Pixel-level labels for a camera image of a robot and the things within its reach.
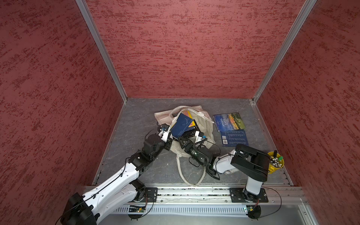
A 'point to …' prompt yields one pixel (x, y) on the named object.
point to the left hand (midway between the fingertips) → (170, 134)
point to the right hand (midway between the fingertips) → (178, 140)
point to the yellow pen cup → (275, 162)
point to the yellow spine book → (193, 123)
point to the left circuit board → (133, 208)
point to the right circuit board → (253, 212)
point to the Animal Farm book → (231, 121)
